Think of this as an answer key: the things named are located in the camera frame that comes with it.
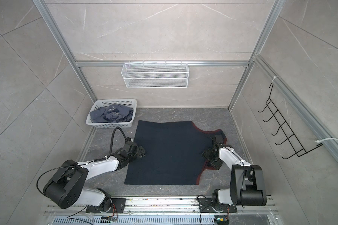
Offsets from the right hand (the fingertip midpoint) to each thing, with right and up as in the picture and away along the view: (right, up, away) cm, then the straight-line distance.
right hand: (207, 157), depth 91 cm
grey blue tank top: (-72, +30, +18) cm, 80 cm away
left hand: (-45, +5, +2) cm, 45 cm away
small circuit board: (-57, -27, -20) cm, 66 cm away
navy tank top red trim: (-22, +4, -2) cm, 23 cm away
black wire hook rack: (+31, +17, -28) cm, 45 cm away
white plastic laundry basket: (-58, +39, +23) cm, 74 cm away
